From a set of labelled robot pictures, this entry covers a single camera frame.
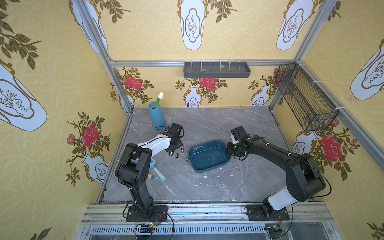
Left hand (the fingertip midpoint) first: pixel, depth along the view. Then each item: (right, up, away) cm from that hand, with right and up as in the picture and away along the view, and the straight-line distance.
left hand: (175, 144), depth 97 cm
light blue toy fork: (-13, -12, -7) cm, 19 cm away
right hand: (+31, -4, -7) cm, 32 cm away
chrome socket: (+5, -3, 0) cm, 6 cm away
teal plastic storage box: (+21, -7, -2) cm, 22 cm away
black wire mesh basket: (+71, +26, -19) cm, 78 cm away
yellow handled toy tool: (-12, -17, -12) cm, 24 cm away
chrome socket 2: (+8, -8, -5) cm, 13 cm away
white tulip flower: (-7, +30, -9) cm, 32 cm away
